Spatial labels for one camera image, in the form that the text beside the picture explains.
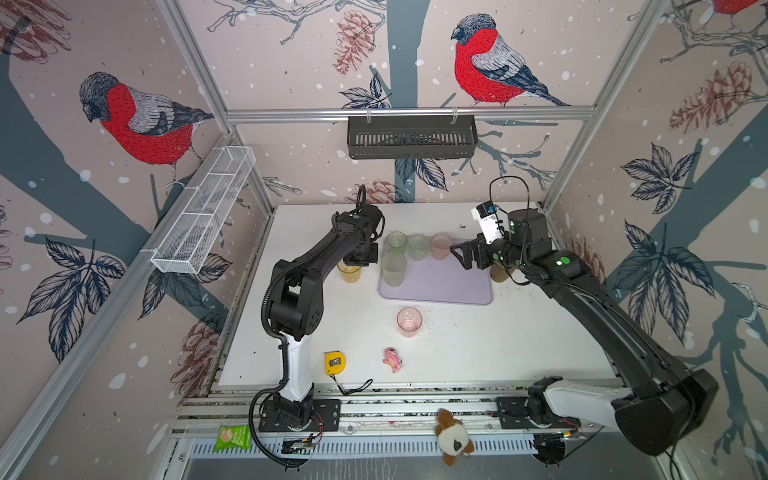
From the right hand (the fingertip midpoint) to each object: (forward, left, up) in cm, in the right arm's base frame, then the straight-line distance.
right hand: (462, 244), depth 75 cm
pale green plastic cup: (+17, +11, -23) cm, 30 cm away
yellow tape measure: (-23, +34, -25) cm, 48 cm away
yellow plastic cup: (+1, +32, -18) cm, 37 cm away
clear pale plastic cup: (+11, +20, -27) cm, 35 cm away
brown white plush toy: (-38, +3, -25) cm, 46 cm away
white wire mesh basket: (-7, +68, +6) cm, 69 cm away
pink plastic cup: (-9, +14, -27) cm, 32 cm away
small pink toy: (-21, +18, -25) cm, 38 cm away
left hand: (+5, +28, -16) cm, 33 cm away
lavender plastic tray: (+6, +4, -28) cm, 28 cm away
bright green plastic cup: (+20, +19, -23) cm, 36 cm away
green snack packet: (-41, +55, -24) cm, 73 cm away
